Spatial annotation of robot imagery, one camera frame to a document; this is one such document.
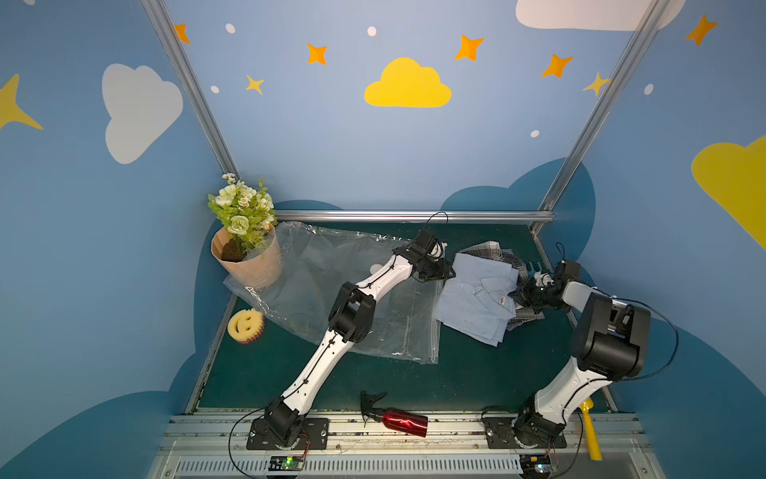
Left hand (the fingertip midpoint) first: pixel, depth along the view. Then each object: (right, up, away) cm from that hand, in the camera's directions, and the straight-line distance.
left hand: (456, 273), depth 101 cm
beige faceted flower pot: (-62, +2, -13) cm, 64 cm away
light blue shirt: (+6, -8, -5) cm, 11 cm away
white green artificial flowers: (-66, +19, -14) cm, 70 cm away
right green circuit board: (+12, -45, -30) cm, 55 cm away
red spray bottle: (-22, -35, -27) cm, 49 cm away
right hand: (+19, -6, -3) cm, 20 cm away
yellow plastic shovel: (+27, -42, -29) cm, 58 cm away
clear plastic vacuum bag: (-17, -14, -5) cm, 22 cm away
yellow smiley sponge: (-67, -15, -10) cm, 70 cm away
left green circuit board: (-49, -44, -29) cm, 72 cm away
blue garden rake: (+30, 0, +7) cm, 31 cm away
